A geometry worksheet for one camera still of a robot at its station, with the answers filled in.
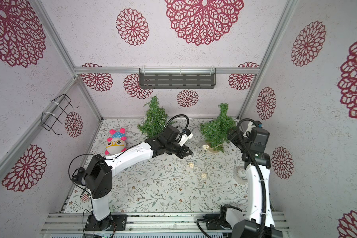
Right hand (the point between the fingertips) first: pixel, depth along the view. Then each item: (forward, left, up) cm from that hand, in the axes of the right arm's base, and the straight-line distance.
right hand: (231, 129), depth 73 cm
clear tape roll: (-14, -9, -30) cm, 35 cm away
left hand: (-6, +19, -13) cm, 24 cm away
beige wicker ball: (-12, +11, -29) cm, 34 cm away
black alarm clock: (-19, +82, -20) cm, 86 cm away
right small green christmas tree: (+5, +6, -9) cm, 11 cm away
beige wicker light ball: (-10, +19, -20) cm, 29 cm away
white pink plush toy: (+6, +68, -22) cm, 71 cm away
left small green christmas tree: (+9, +39, -3) cm, 41 cm away
